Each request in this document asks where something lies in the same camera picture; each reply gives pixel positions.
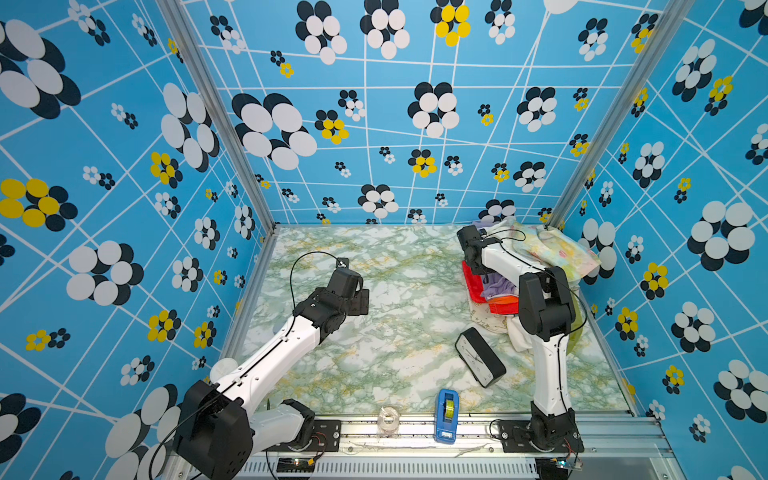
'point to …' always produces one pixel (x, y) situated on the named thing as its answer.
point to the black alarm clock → (478, 356)
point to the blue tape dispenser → (447, 416)
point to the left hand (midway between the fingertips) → (350, 293)
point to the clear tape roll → (388, 430)
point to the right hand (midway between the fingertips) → (496, 264)
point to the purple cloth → (493, 284)
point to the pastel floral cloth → (551, 247)
